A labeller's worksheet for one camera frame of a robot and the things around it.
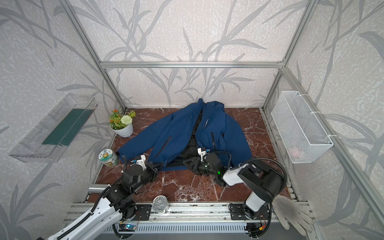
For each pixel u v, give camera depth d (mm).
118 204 562
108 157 853
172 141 987
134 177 589
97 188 771
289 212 739
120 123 932
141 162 746
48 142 627
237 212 739
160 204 720
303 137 605
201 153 808
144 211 738
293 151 732
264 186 447
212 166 679
